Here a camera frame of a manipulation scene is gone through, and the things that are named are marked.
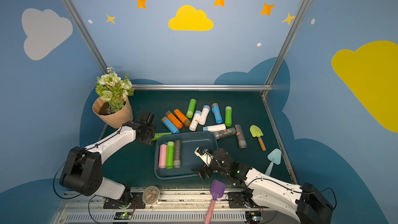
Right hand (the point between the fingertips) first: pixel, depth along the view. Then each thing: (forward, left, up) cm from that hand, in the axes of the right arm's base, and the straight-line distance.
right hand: (200, 158), depth 79 cm
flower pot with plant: (+22, +52, +9) cm, 58 cm away
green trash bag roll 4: (+33, -17, -7) cm, 38 cm away
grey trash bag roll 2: (+21, -17, -6) cm, 27 cm away
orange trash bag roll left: (+27, +19, -6) cm, 34 cm away
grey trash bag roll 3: (+16, -24, -6) cm, 30 cm away
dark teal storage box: (+14, +7, -10) cm, 19 cm away
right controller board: (-22, -27, -10) cm, 36 cm away
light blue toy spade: (+7, -43, -9) cm, 44 cm away
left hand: (+15, +25, -1) cm, 30 cm away
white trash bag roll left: (+25, +6, -7) cm, 27 cm away
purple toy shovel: (-12, -10, -10) cm, 18 cm away
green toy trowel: (+24, -35, -10) cm, 44 cm away
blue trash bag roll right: (+36, -10, -7) cm, 38 cm away
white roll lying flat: (+23, -8, -7) cm, 25 cm away
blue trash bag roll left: (+22, +20, -7) cm, 30 cm away
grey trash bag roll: (0, +13, -6) cm, 14 cm away
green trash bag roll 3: (+39, +9, -7) cm, 40 cm away
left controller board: (-26, +35, -10) cm, 44 cm away
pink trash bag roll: (+2, +21, -6) cm, 22 cm away
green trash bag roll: (+3, +17, -6) cm, 19 cm away
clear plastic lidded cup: (-18, +22, -3) cm, 28 cm away
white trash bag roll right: (+38, -2, -6) cm, 39 cm away
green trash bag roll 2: (+14, +27, -5) cm, 31 cm away
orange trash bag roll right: (+26, +12, -6) cm, 30 cm away
